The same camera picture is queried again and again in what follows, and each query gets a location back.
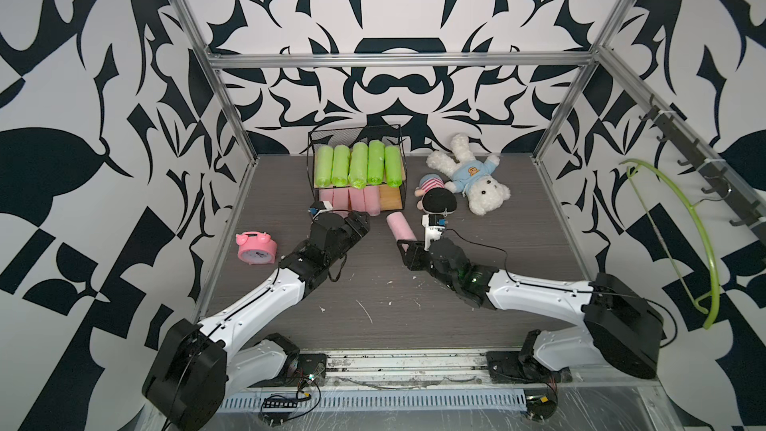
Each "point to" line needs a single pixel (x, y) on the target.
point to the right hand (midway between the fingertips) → (401, 239)
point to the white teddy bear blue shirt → (476, 180)
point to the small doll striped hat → (437, 199)
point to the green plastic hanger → (702, 300)
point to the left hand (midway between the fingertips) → (362, 215)
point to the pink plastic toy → (256, 248)
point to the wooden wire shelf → (391, 199)
